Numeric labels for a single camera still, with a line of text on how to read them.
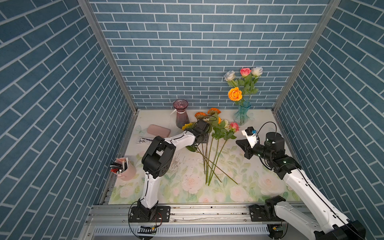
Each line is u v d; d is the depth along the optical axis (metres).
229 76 0.88
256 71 0.94
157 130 1.08
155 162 0.54
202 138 0.89
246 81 0.96
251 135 0.63
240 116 1.08
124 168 0.81
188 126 1.03
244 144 0.69
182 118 1.03
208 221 0.73
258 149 0.64
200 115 1.09
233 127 1.05
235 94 0.81
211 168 0.89
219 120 1.08
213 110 1.08
